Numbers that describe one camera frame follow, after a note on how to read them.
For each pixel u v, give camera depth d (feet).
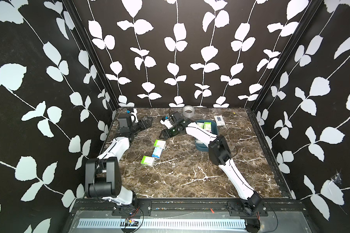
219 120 3.64
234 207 2.44
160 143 3.20
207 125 3.33
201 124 3.41
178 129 2.62
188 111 3.89
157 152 3.05
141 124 2.62
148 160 2.90
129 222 2.30
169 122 2.98
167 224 2.30
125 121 2.21
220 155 2.17
